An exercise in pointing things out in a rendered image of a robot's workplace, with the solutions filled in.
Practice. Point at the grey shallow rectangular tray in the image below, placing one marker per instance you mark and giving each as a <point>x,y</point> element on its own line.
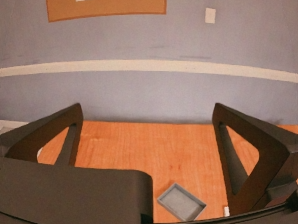
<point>226,211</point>

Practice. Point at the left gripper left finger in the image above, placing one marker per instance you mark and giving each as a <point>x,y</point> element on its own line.
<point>24,142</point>

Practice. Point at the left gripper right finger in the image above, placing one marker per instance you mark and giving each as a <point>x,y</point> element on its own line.
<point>277,163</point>

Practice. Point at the dark grey open tray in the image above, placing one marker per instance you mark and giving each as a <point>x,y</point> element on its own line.
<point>182,202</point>

